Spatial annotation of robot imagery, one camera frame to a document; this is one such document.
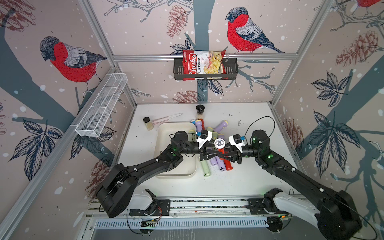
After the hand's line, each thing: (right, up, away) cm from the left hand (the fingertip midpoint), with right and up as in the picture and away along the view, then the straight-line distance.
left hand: (222, 148), depth 66 cm
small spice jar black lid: (-45, +8, +37) cm, 58 cm away
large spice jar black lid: (-9, +19, +36) cm, 42 cm away
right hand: (0, -3, +4) cm, 5 cm away
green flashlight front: (-6, -17, +18) cm, 25 cm away
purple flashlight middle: (+5, +1, +32) cm, 32 cm away
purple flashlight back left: (-10, +8, +34) cm, 36 cm away
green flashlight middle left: (-3, +5, +34) cm, 35 cm away
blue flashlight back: (-14, +10, +37) cm, 41 cm away
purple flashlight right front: (+3, -13, +19) cm, 24 cm away
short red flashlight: (-1, +2, -2) cm, 3 cm away
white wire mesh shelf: (-62, +12, +5) cm, 63 cm away
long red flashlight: (+7, -14, +19) cm, 25 cm away
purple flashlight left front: (-1, -13, +21) cm, 24 cm away
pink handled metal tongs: (-41, +10, +43) cm, 60 cm away
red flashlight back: (-7, +9, +37) cm, 39 cm away
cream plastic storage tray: (-17, -17, +21) cm, 32 cm away
